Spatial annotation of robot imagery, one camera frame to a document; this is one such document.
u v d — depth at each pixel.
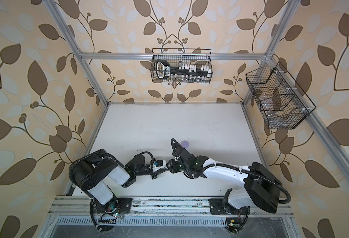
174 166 0.71
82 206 0.76
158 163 0.72
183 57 0.91
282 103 0.73
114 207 0.71
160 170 0.76
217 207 0.73
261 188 0.42
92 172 0.47
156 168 0.72
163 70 0.83
